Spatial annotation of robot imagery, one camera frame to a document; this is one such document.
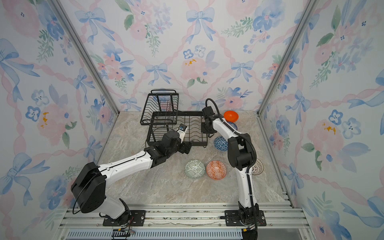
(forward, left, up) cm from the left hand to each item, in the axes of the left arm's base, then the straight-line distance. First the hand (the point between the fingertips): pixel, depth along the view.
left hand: (186, 136), depth 83 cm
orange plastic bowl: (+30, -32, -15) cm, 46 cm away
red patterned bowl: (-12, -17, -17) cm, 27 cm away
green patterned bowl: (-11, -5, -18) cm, 22 cm away
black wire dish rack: (+30, +21, -11) cm, 38 cm away
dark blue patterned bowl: (+7, -22, -17) cm, 29 cm away
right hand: (+16, -13, -13) cm, 24 cm away
